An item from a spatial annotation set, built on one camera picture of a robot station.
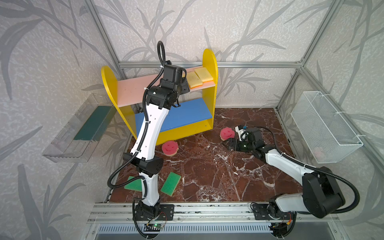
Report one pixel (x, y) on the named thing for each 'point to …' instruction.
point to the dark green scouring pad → (96, 124)
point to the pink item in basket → (319, 155)
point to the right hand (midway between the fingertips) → (228, 139)
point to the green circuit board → (158, 225)
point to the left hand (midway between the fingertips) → (183, 78)
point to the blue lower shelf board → (186, 111)
